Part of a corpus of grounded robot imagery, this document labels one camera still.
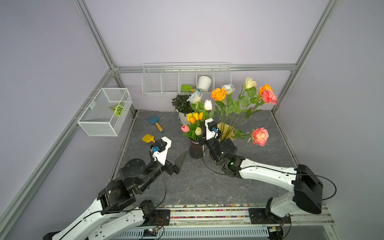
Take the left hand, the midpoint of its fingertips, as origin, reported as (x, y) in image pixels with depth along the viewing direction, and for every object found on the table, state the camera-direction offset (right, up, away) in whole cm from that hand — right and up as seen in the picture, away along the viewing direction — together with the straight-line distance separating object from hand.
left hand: (178, 146), depth 58 cm
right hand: (+10, +10, +11) cm, 18 cm away
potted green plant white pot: (-3, +21, +43) cm, 48 cm away
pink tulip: (+2, +7, +13) cm, 15 cm away
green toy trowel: (+1, +33, +42) cm, 53 cm away
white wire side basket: (-44, +13, +23) cm, 51 cm away
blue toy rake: (-26, +12, +58) cm, 64 cm away
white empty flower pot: (+11, +35, +34) cm, 50 cm away
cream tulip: (+8, +6, +12) cm, 15 cm away
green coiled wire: (-36, +17, +23) cm, 46 cm away
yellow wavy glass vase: (+24, +5, +27) cm, 37 cm away
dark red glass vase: (+6, -7, +31) cm, 32 cm away
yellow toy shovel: (-28, -1, +48) cm, 56 cm away
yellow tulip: (+4, +12, +16) cm, 21 cm away
